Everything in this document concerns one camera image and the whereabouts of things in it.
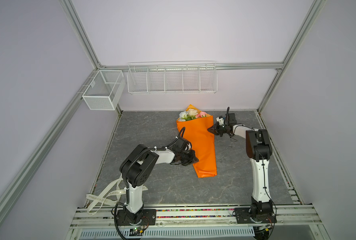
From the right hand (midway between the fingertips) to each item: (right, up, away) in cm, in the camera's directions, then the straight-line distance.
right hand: (208, 130), depth 108 cm
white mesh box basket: (-71, +26, -9) cm, 77 cm away
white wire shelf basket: (-26, +35, -10) cm, 45 cm away
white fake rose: (-20, +11, +4) cm, 23 cm away
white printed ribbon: (-58, -34, -27) cm, 73 cm away
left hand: (-9, -19, -17) cm, 27 cm away
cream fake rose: (-12, +14, +4) cm, 18 cm away
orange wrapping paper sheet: (-5, -8, -3) cm, 10 cm away
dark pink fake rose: (-4, +12, +5) cm, 14 cm away
